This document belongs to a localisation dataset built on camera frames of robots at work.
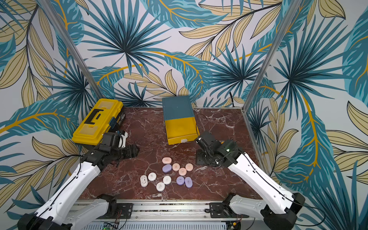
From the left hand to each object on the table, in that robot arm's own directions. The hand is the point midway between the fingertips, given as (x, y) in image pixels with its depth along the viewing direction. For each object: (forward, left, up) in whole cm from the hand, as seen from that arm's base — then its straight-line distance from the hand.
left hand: (133, 152), depth 79 cm
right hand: (-6, -36, +7) cm, 37 cm away
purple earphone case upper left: (-4, -18, -12) cm, 22 cm away
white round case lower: (-14, -15, -13) cm, 25 cm away
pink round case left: (-3, -23, -13) cm, 27 cm away
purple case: (-11, -26, -13) cm, 31 cm away
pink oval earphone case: (+1, -18, -12) cm, 21 cm away
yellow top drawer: (+15, -27, +1) cm, 30 cm away
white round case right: (-10, -19, -13) cm, 25 cm away
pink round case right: (-2, -31, -13) cm, 34 cm away
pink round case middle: (-5, -28, -13) cm, 31 cm away
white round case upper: (-9, -10, -13) cm, 18 cm away
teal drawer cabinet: (+27, -23, +7) cm, 37 cm away
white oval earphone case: (-11, -6, -13) cm, 18 cm away
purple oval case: (-11, -31, -12) cm, 35 cm away
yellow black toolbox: (+24, +22, +3) cm, 33 cm away
